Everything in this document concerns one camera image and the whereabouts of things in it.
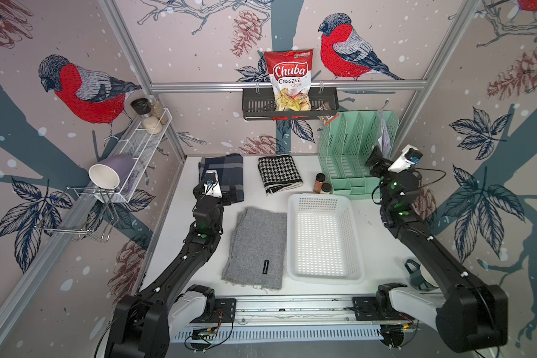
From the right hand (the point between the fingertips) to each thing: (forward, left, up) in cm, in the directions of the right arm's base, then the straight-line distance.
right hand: (386, 148), depth 74 cm
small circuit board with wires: (-52, +60, -36) cm, 87 cm away
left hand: (-6, +58, -8) cm, 58 cm away
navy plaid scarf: (+18, +63, -34) cm, 74 cm away
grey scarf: (-26, +44, -31) cm, 60 cm away
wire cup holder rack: (-28, +89, 0) cm, 93 cm away
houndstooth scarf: (+14, +37, -31) cm, 50 cm away
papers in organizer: (+16, -8, -11) cm, 21 cm away
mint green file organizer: (+34, +1, -26) cm, 42 cm away
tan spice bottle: (+2, +16, -26) cm, 31 cm away
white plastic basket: (-19, +18, -36) cm, 45 cm away
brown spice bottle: (+7, +18, -25) cm, 32 cm away
